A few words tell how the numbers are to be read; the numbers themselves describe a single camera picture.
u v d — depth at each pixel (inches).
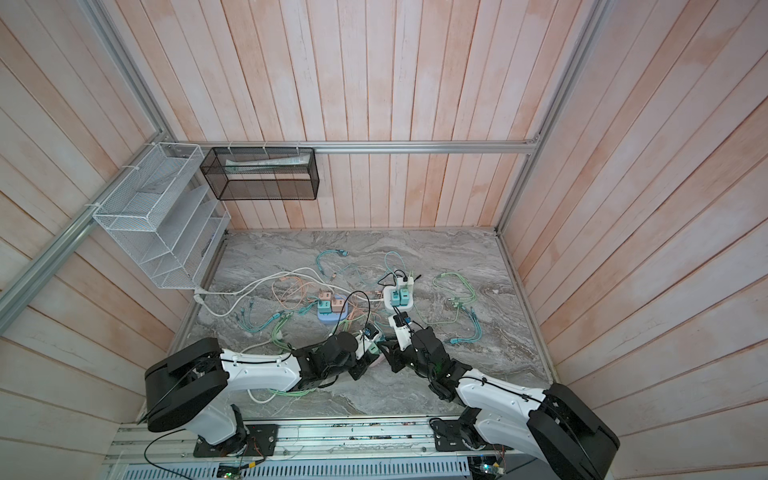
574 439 16.4
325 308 35.7
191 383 19.1
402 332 29.3
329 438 29.7
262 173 41.0
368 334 28.9
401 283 36.8
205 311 37.9
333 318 36.6
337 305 35.6
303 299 38.8
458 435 25.8
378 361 32.9
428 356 24.5
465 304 38.8
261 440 29.3
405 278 37.3
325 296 36.5
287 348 30.5
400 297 36.4
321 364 25.6
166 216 28.8
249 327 36.8
